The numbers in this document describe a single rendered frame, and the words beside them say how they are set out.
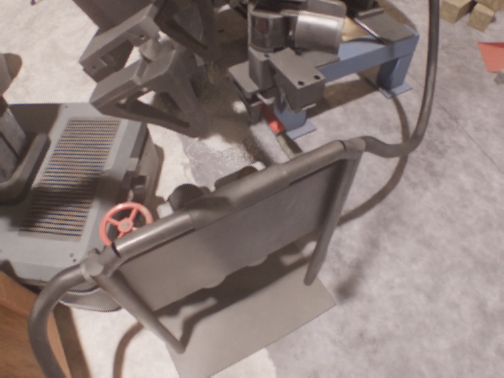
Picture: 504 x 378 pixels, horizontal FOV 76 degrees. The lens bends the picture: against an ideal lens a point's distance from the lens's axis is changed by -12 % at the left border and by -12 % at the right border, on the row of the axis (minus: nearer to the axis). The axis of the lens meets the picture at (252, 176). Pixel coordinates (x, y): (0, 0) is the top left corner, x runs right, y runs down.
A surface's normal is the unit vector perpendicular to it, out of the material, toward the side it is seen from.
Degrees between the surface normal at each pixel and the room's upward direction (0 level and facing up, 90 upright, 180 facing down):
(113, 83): 30
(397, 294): 0
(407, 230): 0
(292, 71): 0
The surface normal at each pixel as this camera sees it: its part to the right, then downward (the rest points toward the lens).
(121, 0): -0.05, 0.81
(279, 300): 0.00, -0.58
